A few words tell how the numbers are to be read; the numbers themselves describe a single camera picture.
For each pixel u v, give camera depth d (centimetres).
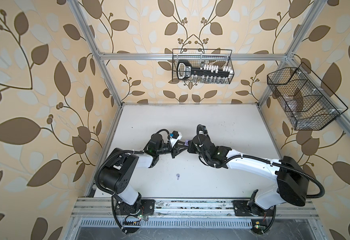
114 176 46
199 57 91
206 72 83
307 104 74
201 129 72
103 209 75
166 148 77
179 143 81
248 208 72
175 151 76
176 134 75
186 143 82
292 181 42
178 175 85
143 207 74
